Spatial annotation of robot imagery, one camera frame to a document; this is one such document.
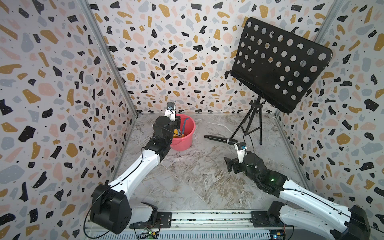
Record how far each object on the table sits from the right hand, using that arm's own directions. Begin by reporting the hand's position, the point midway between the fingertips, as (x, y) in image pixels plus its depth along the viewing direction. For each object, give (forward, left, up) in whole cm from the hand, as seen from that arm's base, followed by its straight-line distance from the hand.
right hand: (232, 155), depth 77 cm
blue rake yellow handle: (+18, +29, -6) cm, 35 cm away
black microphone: (+21, -2, -16) cm, 26 cm away
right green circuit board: (-31, -21, -20) cm, 42 cm away
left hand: (+16, +31, +17) cm, 39 cm away
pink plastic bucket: (+26, +26, -6) cm, 37 cm away
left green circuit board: (-33, +41, -19) cm, 56 cm away
